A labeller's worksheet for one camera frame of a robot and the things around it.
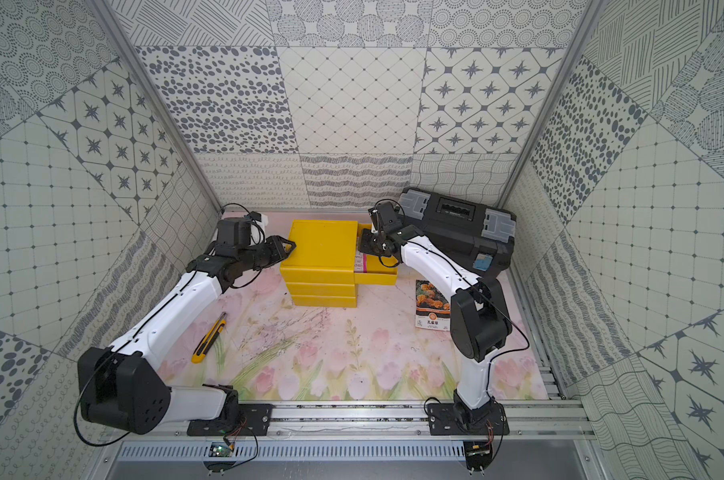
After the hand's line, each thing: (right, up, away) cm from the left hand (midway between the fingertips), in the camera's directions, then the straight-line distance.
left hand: (290, 242), depth 82 cm
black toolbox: (+56, +2, +8) cm, 57 cm away
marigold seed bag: (+42, -22, +11) cm, 49 cm away
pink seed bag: (+23, -6, +3) cm, 24 cm away
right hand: (+20, -2, +8) cm, 22 cm away
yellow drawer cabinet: (+9, -7, -4) cm, 12 cm away
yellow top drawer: (+25, -9, +1) cm, 26 cm away
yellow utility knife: (-25, -28, +4) cm, 38 cm away
